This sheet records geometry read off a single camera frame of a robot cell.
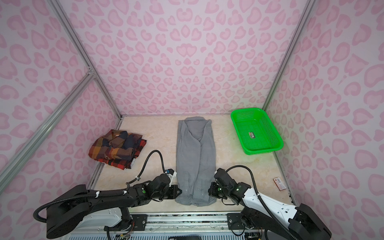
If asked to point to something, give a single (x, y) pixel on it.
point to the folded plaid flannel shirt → (117, 148)
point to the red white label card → (279, 184)
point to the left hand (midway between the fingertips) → (184, 191)
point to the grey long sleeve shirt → (195, 161)
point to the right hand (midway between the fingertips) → (207, 191)
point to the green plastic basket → (254, 133)
